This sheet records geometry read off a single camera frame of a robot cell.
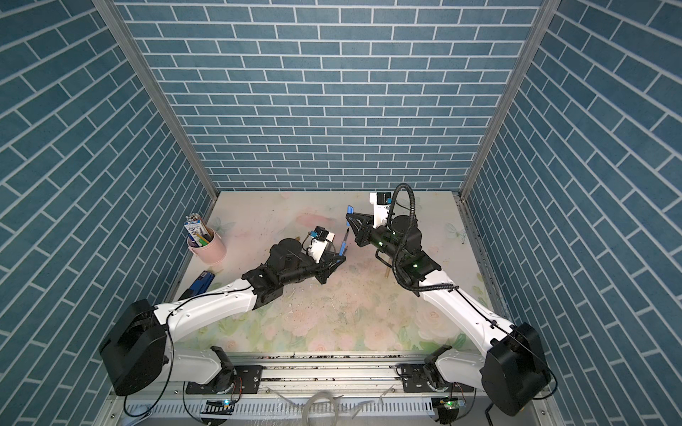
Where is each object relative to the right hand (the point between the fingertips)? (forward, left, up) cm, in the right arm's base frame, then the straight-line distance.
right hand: (351, 217), depth 72 cm
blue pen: (-4, +2, -6) cm, 8 cm away
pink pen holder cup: (+1, +50, -25) cm, 56 cm away
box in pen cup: (+2, +53, -16) cm, 55 cm away
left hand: (-7, 0, -11) cm, 13 cm away
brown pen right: (+2, -13, -32) cm, 34 cm away
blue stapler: (-10, +51, -29) cm, 60 cm away
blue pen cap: (+2, +1, +1) cm, 2 cm away
